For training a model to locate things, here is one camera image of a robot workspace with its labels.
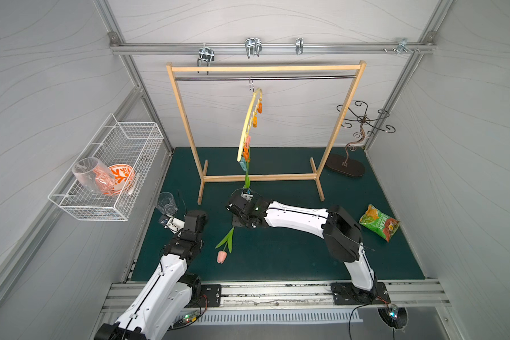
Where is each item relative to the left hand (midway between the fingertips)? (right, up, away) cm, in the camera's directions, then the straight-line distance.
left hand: (192, 221), depth 83 cm
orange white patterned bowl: (-19, +18, -17) cm, 31 cm away
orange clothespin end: (+27, +48, +13) cm, 57 cm away
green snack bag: (+80, -3, +3) cm, 80 cm away
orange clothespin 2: (+25, +40, +4) cm, 48 cm away
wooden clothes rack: (+56, +17, +21) cm, 62 cm away
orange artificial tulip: (+22, +17, +1) cm, 28 cm away
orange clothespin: (+22, +27, -10) cm, 36 cm away
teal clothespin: (+22, +22, -13) cm, 34 cm away
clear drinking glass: (-15, +5, +10) cm, 19 cm away
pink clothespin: (+23, +32, -5) cm, 39 cm away
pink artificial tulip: (+12, -12, -3) cm, 18 cm away
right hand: (+17, +1, +3) cm, 17 cm away
